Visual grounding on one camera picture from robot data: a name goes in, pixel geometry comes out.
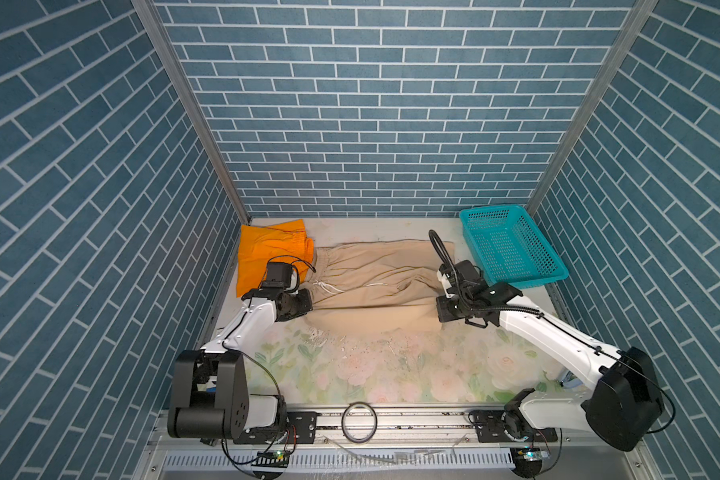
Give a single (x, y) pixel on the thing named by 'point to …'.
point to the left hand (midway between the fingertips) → (309, 302)
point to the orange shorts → (261, 244)
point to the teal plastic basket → (510, 246)
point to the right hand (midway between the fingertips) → (437, 303)
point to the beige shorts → (390, 285)
